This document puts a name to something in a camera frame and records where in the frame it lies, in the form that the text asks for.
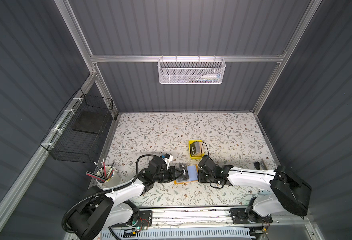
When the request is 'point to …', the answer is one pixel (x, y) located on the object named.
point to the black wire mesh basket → (75, 135)
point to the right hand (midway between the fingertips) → (198, 177)
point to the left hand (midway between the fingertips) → (184, 174)
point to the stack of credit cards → (195, 148)
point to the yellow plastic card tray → (190, 142)
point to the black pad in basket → (92, 121)
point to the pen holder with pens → (107, 176)
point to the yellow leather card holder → (192, 170)
